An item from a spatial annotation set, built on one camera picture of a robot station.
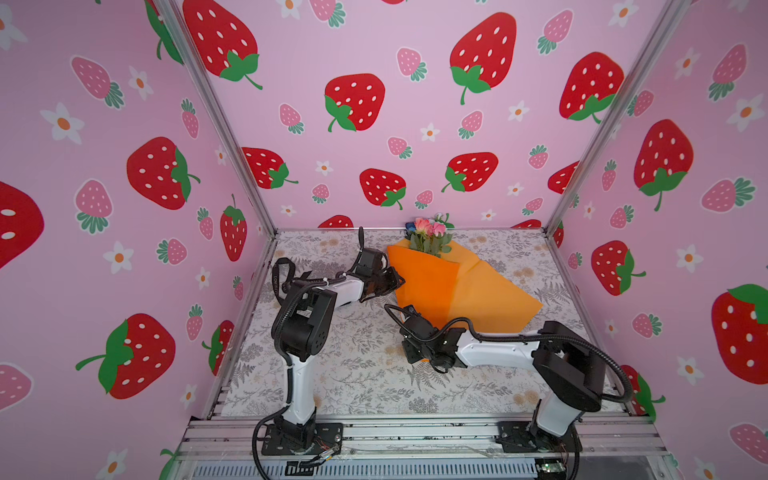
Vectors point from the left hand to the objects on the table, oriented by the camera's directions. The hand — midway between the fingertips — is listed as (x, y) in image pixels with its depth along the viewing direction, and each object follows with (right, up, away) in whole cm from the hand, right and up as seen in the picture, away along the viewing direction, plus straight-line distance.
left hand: (406, 279), depth 99 cm
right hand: (-1, -18, -11) cm, 22 cm away
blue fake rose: (+2, +20, +16) cm, 26 cm away
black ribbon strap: (-38, 0, +9) cm, 39 cm away
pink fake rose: (+5, +15, +15) cm, 22 cm away
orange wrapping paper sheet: (+12, -4, +4) cm, 13 cm away
